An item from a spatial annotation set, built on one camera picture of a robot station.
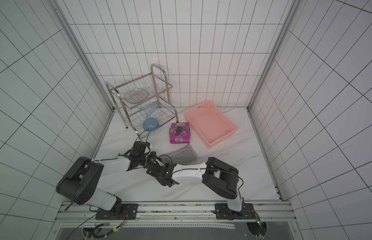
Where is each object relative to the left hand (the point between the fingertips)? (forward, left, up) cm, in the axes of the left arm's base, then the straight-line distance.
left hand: (159, 162), depth 91 cm
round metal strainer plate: (+31, +14, +27) cm, 43 cm away
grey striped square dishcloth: (+4, -13, +1) cm, 13 cm away
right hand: (-8, -1, 0) cm, 8 cm away
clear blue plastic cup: (+39, +14, +6) cm, 41 cm away
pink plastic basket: (+28, -34, +3) cm, 44 cm away
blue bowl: (+23, +7, +9) cm, 26 cm away
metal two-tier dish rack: (+24, +8, +28) cm, 38 cm away
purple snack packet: (+18, -12, +6) cm, 23 cm away
